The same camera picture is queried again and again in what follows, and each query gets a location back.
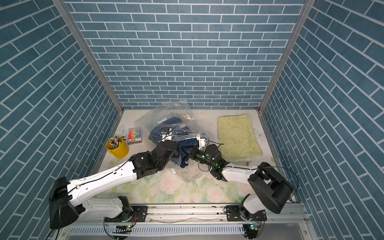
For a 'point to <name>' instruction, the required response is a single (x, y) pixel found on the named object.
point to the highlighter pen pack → (135, 135)
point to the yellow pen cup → (122, 151)
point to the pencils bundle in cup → (115, 141)
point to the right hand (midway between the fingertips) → (182, 149)
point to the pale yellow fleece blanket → (236, 137)
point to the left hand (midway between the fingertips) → (181, 144)
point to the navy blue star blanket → (186, 136)
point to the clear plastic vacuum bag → (192, 173)
